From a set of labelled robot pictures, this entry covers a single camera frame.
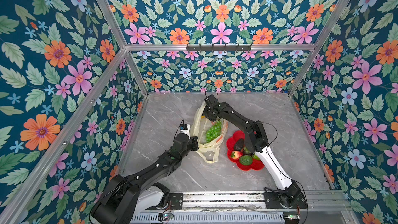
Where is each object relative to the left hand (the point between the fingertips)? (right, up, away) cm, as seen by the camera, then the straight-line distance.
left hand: (200, 134), depth 84 cm
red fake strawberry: (+20, -11, 0) cm, 23 cm away
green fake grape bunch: (+8, 0, +10) cm, 13 cm away
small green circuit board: (-15, -36, -14) cm, 41 cm away
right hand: (+1, +11, +21) cm, 23 cm away
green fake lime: (+25, -14, -2) cm, 28 cm away
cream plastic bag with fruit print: (+5, -10, +3) cm, 12 cm away
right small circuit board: (+43, -36, -14) cm, 58 cm away
